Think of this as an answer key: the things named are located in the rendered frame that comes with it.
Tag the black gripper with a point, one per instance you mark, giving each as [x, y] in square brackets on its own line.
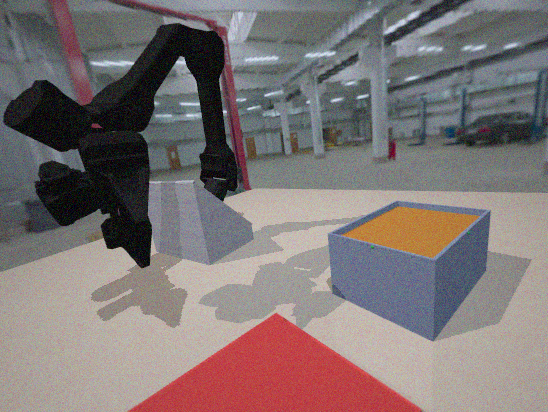
[119, 162]

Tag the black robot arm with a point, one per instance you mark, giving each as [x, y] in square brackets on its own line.
[46, 114]

